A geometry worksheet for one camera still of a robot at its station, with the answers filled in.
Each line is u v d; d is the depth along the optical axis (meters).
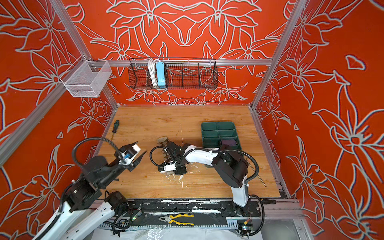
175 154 0.69
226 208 0.73
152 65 0.88
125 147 0.58
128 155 0.51
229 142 0.92
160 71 0.89
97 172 0.45
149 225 0.70
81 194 0.46
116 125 1.06
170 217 0.70
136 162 0.58
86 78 0.92
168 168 0.75
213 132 0.97
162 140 0.97
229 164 0.49
